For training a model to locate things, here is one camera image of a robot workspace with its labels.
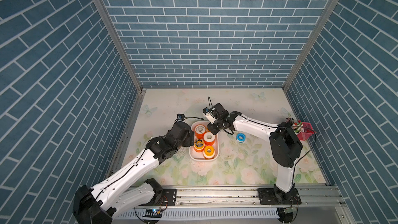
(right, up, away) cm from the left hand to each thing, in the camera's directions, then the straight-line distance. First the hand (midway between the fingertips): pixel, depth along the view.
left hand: (190, 134), depth 78 cm
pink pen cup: (+57, +6, +11) cm, 58 cm away
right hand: (+11, +2, +14) cm, 18 cm away
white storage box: (0, +3, +16) cm, 16 cm away
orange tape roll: (+4, 0, +14) cm, 15 cm away
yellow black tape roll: (+4, -8, +10) cm, 14 cm away
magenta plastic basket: (+67, 0, +10) cm, 68 cm away
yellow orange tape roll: (+9, -11, +7) cm, 16 cm away
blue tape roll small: (+29, -5, +16) cm, 33 cm away
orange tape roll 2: (+9, -5, +11) cm, 15 cm away
